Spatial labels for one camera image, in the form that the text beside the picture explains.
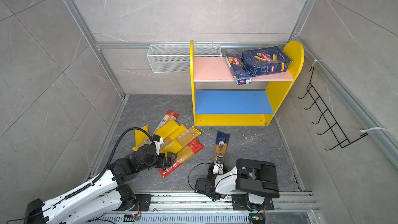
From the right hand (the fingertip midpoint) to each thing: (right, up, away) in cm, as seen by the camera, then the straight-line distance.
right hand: (216, 165), depth 88 cm
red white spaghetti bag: (-30, +28, +16) cm, 44 cm away
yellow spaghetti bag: (-31, +18, +7) cm, 36 cm away
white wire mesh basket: (-26, +67, +12) cm, 72 cm away
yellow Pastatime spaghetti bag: (-22, +14, +2) cm, 26 cm away
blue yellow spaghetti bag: (+4, +14, +4) cm, 15 cm away
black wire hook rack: (+47, +25, -26) cm, 59 cm away
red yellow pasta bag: (-14, +10, +2) cm, 17 cm away
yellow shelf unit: (+15, +34, +6) cm, 37 cm away
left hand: (-24, +11, -11) cm, 29 cm away
